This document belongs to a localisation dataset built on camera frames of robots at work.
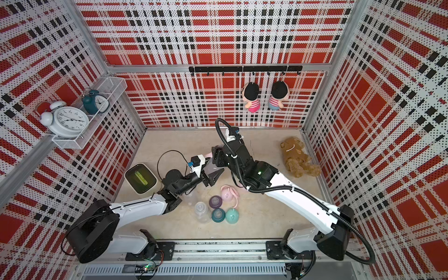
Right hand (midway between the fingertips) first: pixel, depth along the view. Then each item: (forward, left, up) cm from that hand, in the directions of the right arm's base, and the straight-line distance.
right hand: (220, 150), depth 69 cm
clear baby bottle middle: (-10, +17, -28) cm, 34 cm away
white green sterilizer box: (+1, +44, -26) cm, 51 cm away
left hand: (0, +1, -8) cm, 8 cm away
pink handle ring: (-5, -5, -29) cm, 30 cm away
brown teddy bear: (+10, -39, -24) cm, 47 cm away
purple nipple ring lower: (-10, +5, -31) cm, 33 cm away
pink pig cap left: (-6, -1, -28) cm, 29 cm away
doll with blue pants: (+40, -30, 0) cm, 50 cm away
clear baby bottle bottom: (-18, +8, -19) cm, 28 cm away
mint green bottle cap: (-17, -4, -28) cm, 33 cm away
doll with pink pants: (+41, -15, -2) cm, 43 cm away
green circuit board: (-37, +30, -30) cm, 56 cm away
